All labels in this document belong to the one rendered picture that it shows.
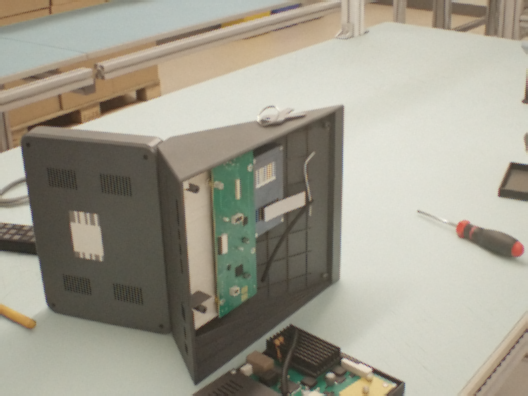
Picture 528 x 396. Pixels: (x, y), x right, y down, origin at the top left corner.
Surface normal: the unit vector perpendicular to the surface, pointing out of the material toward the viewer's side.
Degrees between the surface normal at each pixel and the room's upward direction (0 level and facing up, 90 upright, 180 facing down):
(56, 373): 0
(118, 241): 90
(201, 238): 90
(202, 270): 90
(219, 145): 0
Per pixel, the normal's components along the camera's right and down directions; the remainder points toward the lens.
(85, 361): -0.03, -0.91
